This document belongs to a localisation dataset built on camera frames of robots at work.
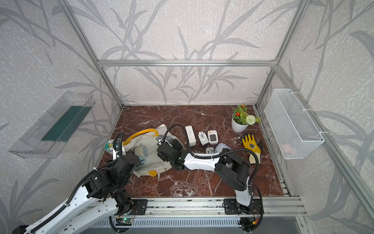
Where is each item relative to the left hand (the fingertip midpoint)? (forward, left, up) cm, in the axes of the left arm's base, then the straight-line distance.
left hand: (124, 150), depth 72 cm
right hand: (+10, -19, -11) cm, 24 cm away
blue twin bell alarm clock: (+6, -4, -14) cm, 15 cm away
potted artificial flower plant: (+27, -66, -8) cm, 71 cm away
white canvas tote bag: (+6, -11, +4) cm, 13 cm away
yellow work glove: (+14, -72, -16) cm, 75 cm away
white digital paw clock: (+19, -47, -16) cm, 53 cm away
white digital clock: (+19, -32, -15) cm, 41 cm away
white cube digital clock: (+9, -44, -17) cm, 49 cm away
